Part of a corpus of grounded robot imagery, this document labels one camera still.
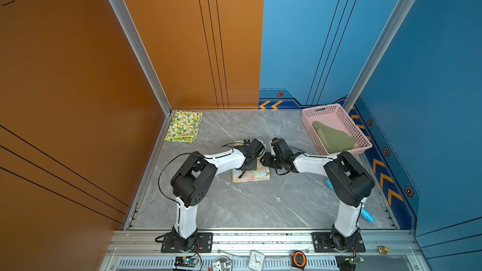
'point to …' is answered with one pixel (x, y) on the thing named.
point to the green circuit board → (185, 261)
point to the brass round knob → (384, 250)
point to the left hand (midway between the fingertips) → (250, 162)
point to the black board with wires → (348, 263)
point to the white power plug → (222, 263)
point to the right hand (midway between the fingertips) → (262, 161)
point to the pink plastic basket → (336, 116)
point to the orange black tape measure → (299, 260)
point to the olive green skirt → (334, 140)
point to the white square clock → (255, 261)
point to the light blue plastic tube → (364, 212)
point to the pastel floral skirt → (262, 172)
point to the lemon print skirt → (184, 126)
